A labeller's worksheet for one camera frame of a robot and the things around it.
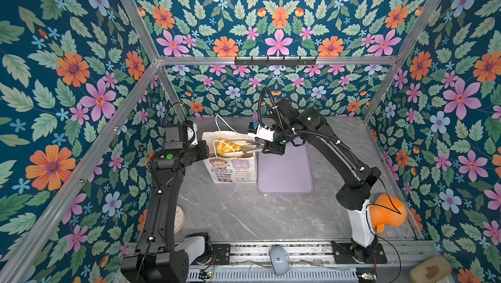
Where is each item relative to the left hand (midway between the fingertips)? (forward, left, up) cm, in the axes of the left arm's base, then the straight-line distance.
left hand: (208, 142), depth 73 cm
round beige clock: (-20, +15, -26) cm, 36 cm away
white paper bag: (-5, -9, -4) cm, 11 cm away
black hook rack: (+41, -29, +8) cm, 51 cm away
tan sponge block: (-43, -78, -25) cm, 92 cm away
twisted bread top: (0, -5, -4) cm, 6 cm away
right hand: (-1, -22, -1) cm, 22 cm away
